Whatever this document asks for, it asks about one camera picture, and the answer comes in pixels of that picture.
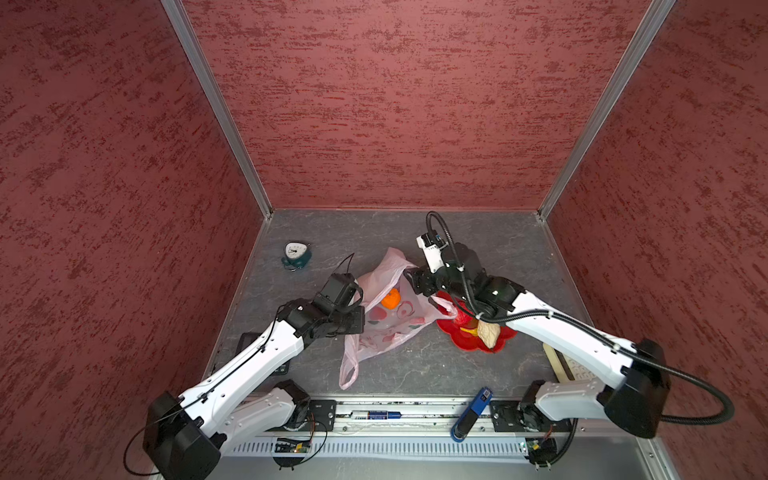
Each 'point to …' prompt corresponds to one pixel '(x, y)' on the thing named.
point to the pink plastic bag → (393, 309)
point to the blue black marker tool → (466, 420)
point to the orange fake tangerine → (392, 299)
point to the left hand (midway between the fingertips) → (360, 327)
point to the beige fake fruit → (488, 332)
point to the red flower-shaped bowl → (452, 327)
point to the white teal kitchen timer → (296, 255)
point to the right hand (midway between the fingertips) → (413, 273)
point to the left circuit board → (285, 445)
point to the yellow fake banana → (473, 331)
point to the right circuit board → (540, 451)
